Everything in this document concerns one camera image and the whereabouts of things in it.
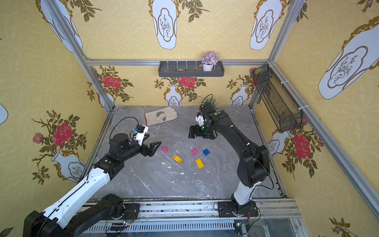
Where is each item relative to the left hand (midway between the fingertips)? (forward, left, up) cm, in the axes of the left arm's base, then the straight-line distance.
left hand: (156, 139), depth 78 cm
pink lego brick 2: (+2, -21, -19) cm, 28 cm away
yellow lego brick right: (-6, -24, -19) cm, 31 cm away
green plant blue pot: (+32, -35, -5) cm, 48 cm away
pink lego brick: (+3, -2, -18) cm, 19 cm away
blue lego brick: (+1, -28, -18) cm, 34 cm away
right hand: (+3, -21, -4) cm, 22 cm away
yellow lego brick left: (-3, -10, -18) cm, 21 cm away
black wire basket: (+14, -71, +7) cm, 73 cm away
